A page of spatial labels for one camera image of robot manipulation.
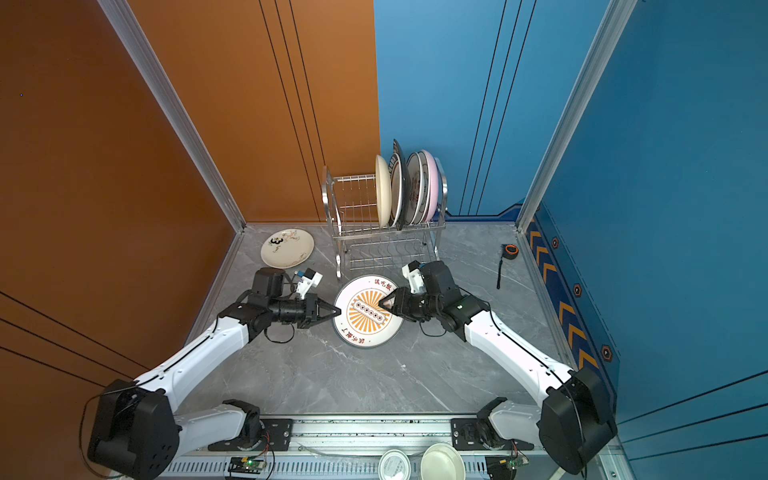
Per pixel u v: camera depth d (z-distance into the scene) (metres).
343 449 0.72
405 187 0.72
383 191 0.70
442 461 0.70
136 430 0.40
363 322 0.75
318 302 0.73
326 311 0.76
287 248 1.12
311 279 0.76
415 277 0.73
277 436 0.74
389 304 0.76
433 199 0.73
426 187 0.72
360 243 1.12
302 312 0.71
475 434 0.72
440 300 0.60
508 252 1.09
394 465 0.64
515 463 0.70
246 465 0.70
